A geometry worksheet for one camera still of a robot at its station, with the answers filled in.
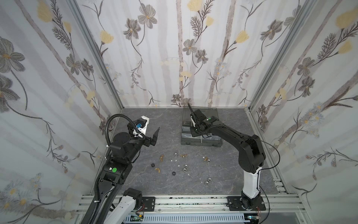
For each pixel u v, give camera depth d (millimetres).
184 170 858
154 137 584
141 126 514
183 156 915
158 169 859
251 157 506
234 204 733
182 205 751
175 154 927
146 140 574
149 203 736
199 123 715
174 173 856
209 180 818
